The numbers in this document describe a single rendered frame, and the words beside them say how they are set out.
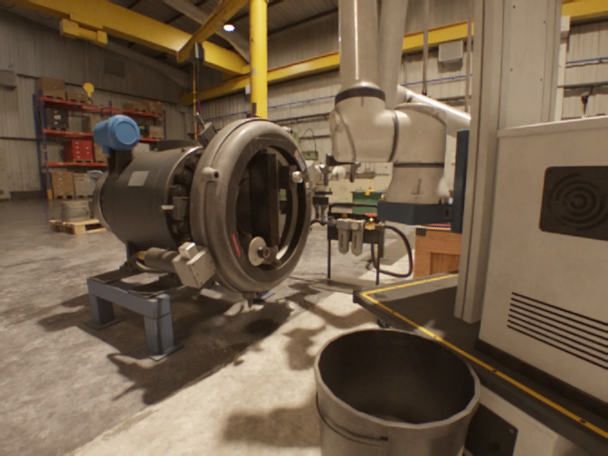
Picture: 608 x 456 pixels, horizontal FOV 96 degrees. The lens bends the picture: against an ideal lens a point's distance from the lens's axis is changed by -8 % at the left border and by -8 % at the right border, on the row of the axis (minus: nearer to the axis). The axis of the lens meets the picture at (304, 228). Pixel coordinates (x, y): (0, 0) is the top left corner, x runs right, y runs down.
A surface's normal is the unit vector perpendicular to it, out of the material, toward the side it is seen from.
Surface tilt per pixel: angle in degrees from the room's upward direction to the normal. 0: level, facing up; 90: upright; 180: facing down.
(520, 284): 90
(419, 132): 89
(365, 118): 80
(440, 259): 90
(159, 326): 90
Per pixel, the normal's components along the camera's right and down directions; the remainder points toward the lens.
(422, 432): 0.12, 0.16
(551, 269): -0.91, 0.07
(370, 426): -0.48, 0.14
